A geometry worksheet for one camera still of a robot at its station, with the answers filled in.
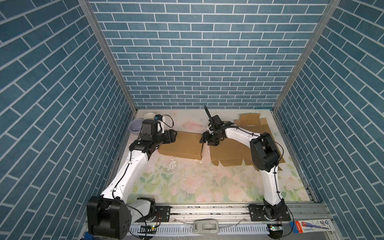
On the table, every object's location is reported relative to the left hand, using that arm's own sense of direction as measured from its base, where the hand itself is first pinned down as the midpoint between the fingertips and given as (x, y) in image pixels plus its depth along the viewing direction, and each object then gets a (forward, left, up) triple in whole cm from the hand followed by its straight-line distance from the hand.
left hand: (172, 132), depth 81 cm
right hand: (+5, -17, -16) cm, 24 cm away
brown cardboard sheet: (+2, -37, -23) cm, 44 cm away
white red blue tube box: (-42, -67, -18) cm, 82 cm away
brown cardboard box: (+1, -7, -16) cm, 17 cm away
